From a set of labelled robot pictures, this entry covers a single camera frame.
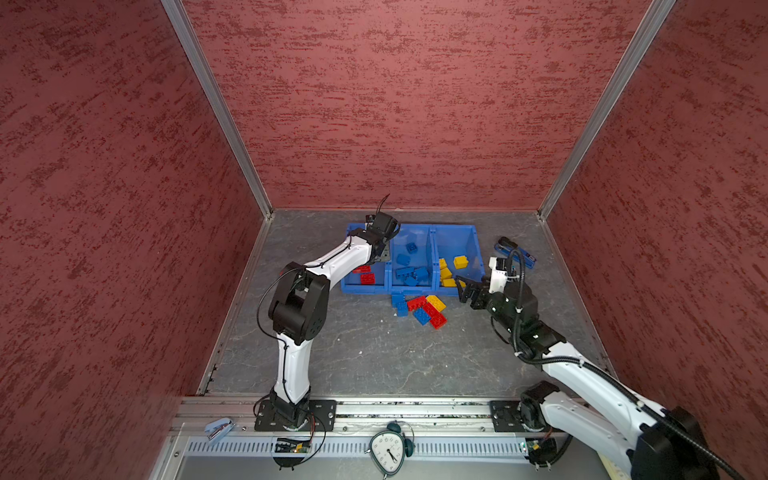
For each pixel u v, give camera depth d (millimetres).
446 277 950
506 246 1067
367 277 974
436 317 898
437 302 945
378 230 774
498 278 711
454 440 713
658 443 388
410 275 993
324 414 744
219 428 709
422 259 1071
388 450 666
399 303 918
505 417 741
